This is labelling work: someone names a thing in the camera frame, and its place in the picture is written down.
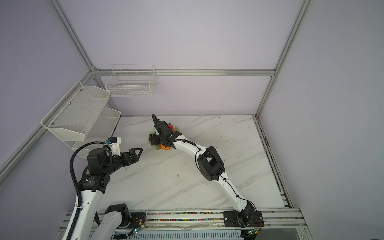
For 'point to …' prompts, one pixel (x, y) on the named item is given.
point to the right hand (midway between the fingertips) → (151, 138)
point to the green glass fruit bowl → (158, 146)
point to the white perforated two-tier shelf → (82, 117)
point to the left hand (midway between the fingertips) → (135, 152)
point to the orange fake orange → (163, 147)
